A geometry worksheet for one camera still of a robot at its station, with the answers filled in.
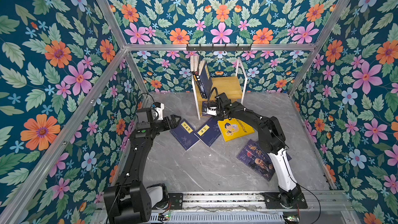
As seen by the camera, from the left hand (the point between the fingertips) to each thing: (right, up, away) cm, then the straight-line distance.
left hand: (175, 115), depth 79 cm
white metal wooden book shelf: (+34, +18, +22) cm, 45 cm away
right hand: (+21, +3, +22) cm, 31 cm away
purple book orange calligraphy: (+15, +3, +8) cm, 17 cm away
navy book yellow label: (+2, -13, +18) cm, 22 cm away
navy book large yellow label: (+17, -12, +20) cm, 29 cm away
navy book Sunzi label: (+15, +18, +2) cm, 23 cm away
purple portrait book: (+43, -24, +9) cm, 50 cm away
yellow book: (+33, -10, +20) cm, 40 cm away
